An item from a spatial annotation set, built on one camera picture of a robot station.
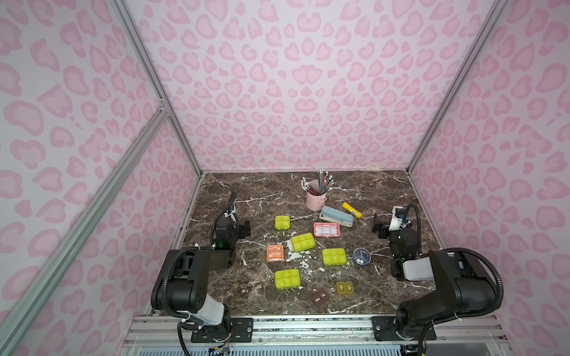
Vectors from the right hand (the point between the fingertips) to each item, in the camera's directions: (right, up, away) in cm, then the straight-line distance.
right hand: (388, 213), depth 90 cm
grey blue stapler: (-19, -2, +7) cm, 21 cm away
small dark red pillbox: (-29, -28, -12) cm, 42 cm away
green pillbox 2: (-34, -12, +2) cm, 37 cm away
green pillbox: (-22, -17, -2) cm, 28 cm away
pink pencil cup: (-29, +5, +9) cm, 31 cm away
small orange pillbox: (-46, -16, 0) cm, 49 cm away
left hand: (-63, -2, +5) cm, 63 cm away
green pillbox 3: (-43, -5, +9) cm, 45 cm away
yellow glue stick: (-11, 0, +12) cm, 17 cm away
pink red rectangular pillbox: (-24, -8, +8) cm, 26 cm away
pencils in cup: (-25, +12, +1) cm, 28 cm away
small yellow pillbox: (-20, -26, -10) cm, 34 cm away
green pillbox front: (-41, -24, -7) cm, 48 cm away
